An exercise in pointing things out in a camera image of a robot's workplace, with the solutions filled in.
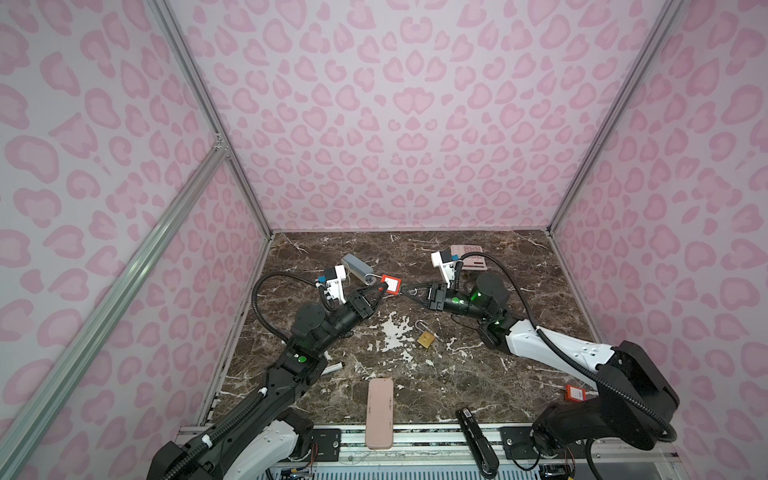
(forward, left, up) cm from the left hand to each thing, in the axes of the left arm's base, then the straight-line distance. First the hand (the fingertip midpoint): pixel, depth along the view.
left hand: (388, 284), depth 67 cm
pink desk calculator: (+28, -29, -28) cm, 49 cm away
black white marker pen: (-7, +15, -30) cm, 35 cm away
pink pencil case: (-20, +3, -30) cm, 36 cm away
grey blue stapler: (+24, +10, -26) cm, 37 cm away
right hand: (-2, -4, -2) cm, 5 cm away
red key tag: (+1, -1, -2) cm, 2 cm away
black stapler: (-28, -21, -26) cm, 43 cm away
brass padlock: (0, -11, -30) cm, 31 cm away
